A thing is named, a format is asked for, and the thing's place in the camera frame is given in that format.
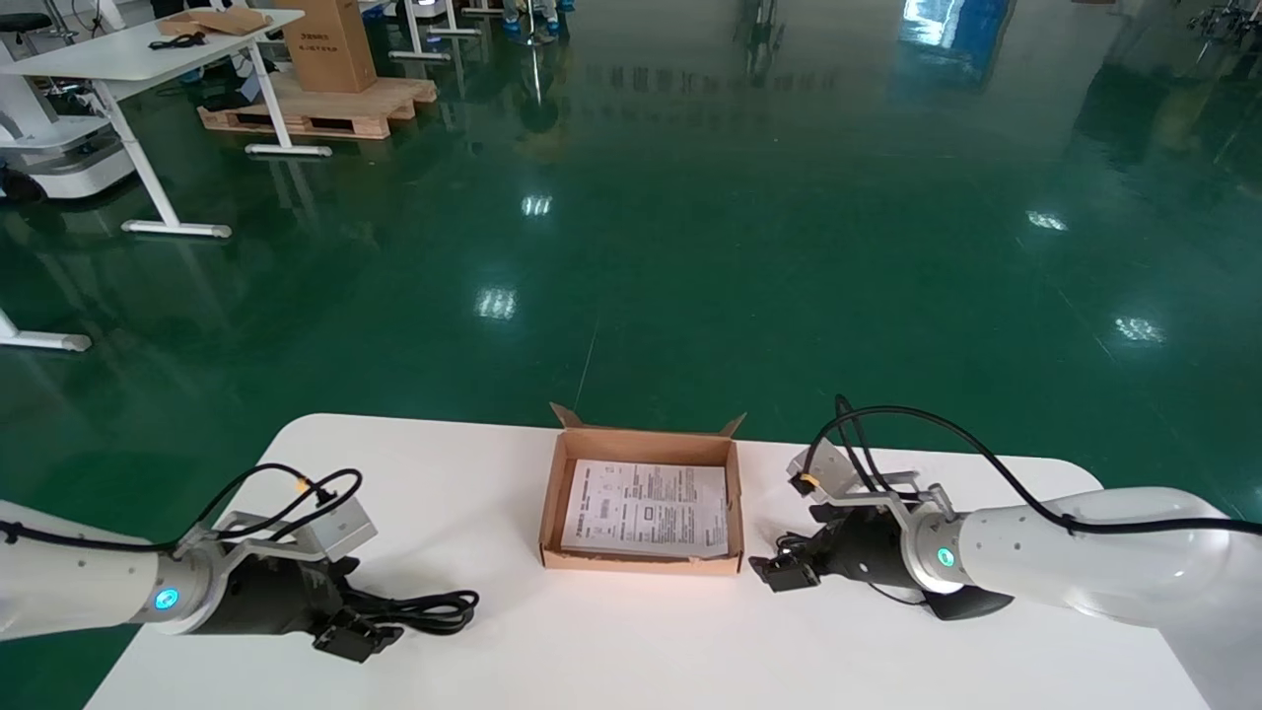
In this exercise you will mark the blue shoe cover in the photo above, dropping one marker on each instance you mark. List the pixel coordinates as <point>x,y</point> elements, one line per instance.
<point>513,24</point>
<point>547,26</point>

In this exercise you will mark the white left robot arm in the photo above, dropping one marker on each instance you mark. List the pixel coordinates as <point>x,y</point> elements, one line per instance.
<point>69,582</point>

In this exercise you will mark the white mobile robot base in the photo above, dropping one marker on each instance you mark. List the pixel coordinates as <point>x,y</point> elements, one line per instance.
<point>59,168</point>

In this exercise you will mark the white printed instruction sheet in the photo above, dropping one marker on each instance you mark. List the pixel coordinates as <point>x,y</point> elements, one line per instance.
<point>641,513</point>

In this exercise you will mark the black office chair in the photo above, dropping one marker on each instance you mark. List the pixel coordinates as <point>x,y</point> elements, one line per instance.
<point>25,22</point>

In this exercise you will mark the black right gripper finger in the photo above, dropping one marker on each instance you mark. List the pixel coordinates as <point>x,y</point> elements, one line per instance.
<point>784,572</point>

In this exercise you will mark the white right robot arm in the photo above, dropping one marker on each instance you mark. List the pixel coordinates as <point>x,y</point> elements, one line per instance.
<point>1085,562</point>

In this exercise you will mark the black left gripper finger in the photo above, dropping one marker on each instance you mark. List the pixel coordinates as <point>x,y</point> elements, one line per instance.
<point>355,639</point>

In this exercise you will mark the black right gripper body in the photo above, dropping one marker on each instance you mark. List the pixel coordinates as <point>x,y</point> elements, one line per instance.
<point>863,547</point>

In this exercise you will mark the flat brown cardboard piece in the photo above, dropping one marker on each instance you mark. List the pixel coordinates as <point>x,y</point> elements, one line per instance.
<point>217,20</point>

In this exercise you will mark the wooden pallet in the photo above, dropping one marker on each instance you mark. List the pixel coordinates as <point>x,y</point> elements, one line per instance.
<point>335,108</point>

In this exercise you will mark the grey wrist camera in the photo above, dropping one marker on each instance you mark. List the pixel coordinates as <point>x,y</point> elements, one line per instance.
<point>340,528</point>
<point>828,468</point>

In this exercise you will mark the white table leg frame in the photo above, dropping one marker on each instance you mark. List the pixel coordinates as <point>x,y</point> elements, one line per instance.
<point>414,39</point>

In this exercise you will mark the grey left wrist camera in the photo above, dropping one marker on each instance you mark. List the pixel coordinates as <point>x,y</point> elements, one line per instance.
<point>340,528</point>

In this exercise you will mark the white table foot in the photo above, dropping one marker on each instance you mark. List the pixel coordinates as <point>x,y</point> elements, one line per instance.
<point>49,341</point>

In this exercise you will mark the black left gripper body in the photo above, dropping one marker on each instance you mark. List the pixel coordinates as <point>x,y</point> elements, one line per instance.
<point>266,597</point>

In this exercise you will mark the white desk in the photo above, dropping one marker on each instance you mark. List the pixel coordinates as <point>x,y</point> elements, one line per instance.
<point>118,59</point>

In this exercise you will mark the black power adapter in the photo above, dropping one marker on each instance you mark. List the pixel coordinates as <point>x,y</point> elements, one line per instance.
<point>971,603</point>

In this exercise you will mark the tall brown cardboard carton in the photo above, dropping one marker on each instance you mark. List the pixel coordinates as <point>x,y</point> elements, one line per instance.
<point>330,49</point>

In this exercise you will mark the brown cardboard storage box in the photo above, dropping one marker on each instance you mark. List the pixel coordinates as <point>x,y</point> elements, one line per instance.
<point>552,513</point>

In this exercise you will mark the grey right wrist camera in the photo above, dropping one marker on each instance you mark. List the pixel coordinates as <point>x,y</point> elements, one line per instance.
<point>828,468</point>

